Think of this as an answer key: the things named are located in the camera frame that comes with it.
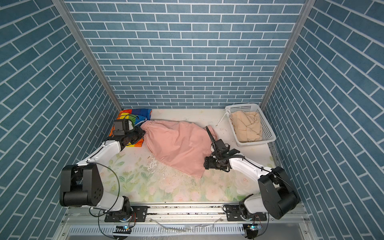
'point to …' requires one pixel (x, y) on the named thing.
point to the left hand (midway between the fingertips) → (146, 129)
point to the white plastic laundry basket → (268, 135)
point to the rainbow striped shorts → (139, 144)
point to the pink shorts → (183, 146)
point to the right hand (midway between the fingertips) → (208, 163)
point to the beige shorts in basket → (247, 126)
